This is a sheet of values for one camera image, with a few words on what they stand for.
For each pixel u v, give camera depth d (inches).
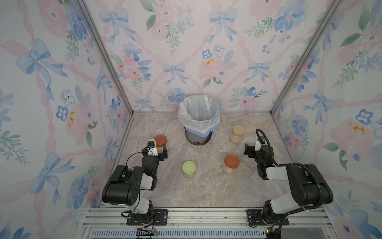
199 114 39.2
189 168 33.0
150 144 30.0
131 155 27.7
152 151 30.2
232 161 32.9
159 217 29.3
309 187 17.9
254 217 28.8
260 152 29.1
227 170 34.3
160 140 35.7
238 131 37.5
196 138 38.4
